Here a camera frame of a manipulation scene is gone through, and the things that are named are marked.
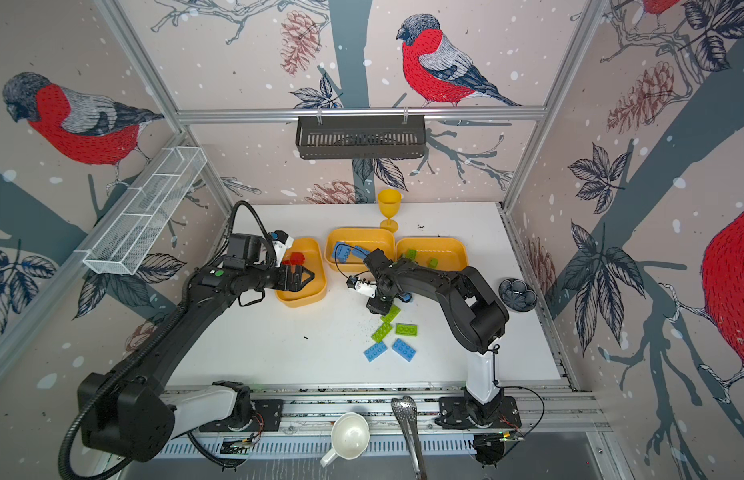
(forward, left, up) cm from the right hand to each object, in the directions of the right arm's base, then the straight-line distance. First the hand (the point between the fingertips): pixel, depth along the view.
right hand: (376, 304), depth 95 cm
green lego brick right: (-8, -10, +1) cm, 13 cm away
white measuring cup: (-36, +4, +2) cm, 36 cm away
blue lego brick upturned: (+18, +14, +5) cm, 23 cm away
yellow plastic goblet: (+33, -3, +15) cm, 36 cm away
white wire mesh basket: (-4, +60, +34) cm, 69 cm away
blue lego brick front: (-15, -1, +2) cm, 15 cm away
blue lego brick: (+20, +8, +2) cm, 21 cm away
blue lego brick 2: (-15, -9, +1) cm, 17 cm away
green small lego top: (+16, -19, +1) cm, 25 cm away
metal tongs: (-30, -9, +6) cm, 32 cm away
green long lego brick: (-10, -2, +2) cm, 10 cm away
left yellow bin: (-1, +18, +8) cm, 20 cm away
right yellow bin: (+21, -25, +1) cm, 33 cm away
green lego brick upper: (-5, -5, +3) cm, 8 cm away
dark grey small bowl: (+3, -44, +3) cm, 45 cm away
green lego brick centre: (+19, -12, +2) cm, 22 cm away
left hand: (-2, +20, +21) cm, 29 cm away
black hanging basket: (+51, +8, +29) cm, 59 cm away
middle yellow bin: (+25, +4, +2) cm, 26 cm away
